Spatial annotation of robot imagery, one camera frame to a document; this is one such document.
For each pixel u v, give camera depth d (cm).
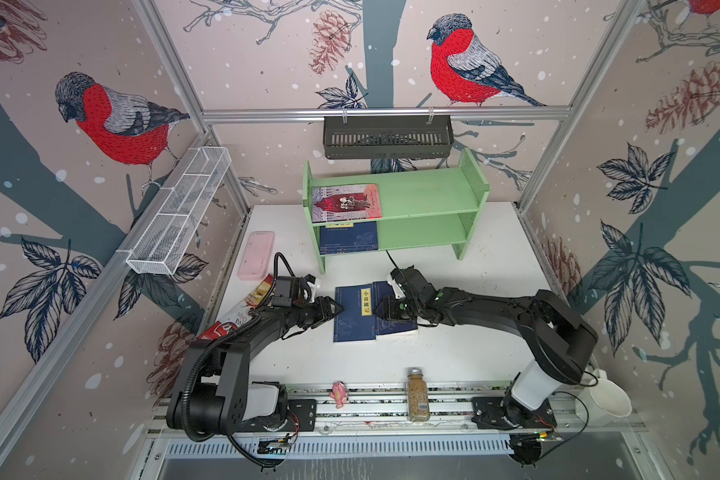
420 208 82
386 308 77
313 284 85
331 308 81
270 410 62
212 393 42
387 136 104
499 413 74
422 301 69
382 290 95
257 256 107
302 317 76
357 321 90
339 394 76
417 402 71
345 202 84
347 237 95
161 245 71
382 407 77
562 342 46
